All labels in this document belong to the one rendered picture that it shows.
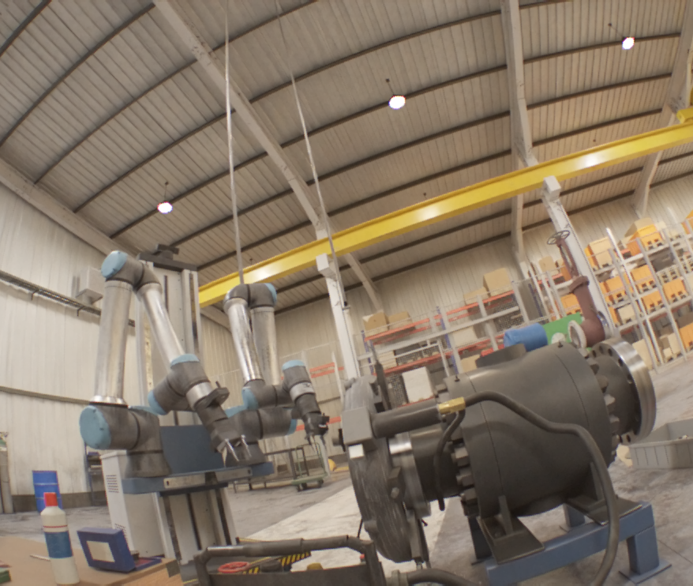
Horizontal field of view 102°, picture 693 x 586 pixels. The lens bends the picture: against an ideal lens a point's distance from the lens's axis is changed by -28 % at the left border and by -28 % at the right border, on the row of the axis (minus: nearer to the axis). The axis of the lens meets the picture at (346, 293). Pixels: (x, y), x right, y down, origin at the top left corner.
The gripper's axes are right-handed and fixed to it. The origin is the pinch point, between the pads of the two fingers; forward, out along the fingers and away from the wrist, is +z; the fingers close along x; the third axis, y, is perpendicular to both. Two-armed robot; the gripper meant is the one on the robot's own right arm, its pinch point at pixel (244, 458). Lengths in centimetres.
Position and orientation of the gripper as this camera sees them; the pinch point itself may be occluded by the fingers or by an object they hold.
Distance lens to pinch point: 109.6
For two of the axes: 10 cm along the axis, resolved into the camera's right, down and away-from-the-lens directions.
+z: 5.8, 7.0, -4.2
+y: -6.5, 7.1, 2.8
